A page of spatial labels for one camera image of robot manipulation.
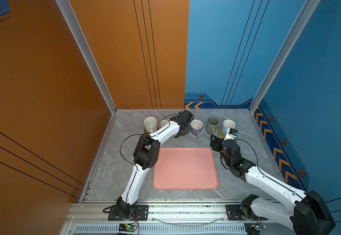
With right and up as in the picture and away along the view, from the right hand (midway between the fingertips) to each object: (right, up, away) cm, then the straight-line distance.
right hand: (214, 137), depth 83 cm
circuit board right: (+16, -43, -13) cm, 47 cm away
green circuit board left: (-46, -43, -12) cm, 64 cm away
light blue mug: (+14, +8, +17) cm, 24 cm away
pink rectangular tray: (-16, -21, +10) cm, 28 cm away
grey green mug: (+2, +7, +14) cm, 16 cm away
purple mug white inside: (-7, +5, +20) cm, 22 cm away
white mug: (-40, +8, +20) cm, 45 cm away
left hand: (-16, +4, +19) cm, 25 cm away
